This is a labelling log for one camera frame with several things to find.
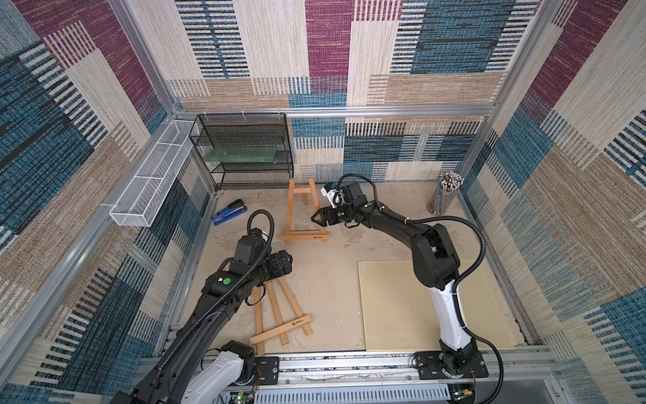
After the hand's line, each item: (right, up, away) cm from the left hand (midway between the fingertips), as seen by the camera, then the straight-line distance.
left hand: (283, 260), depth 78 cm
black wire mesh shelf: (-19, +48, +24) cm, 56 cm away
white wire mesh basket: (-54, +21, +17) cm, 61 cm away
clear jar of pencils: (+59, +22, +22) cm, 67 cm away
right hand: (+12, +12, +19) cm, 26 cm away
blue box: (-26, +16, +30) cm, 43 cm away
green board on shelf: (-20, +37, +24) cm, 48 cm away
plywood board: (+36, -18, +5) cm, 41 cm away
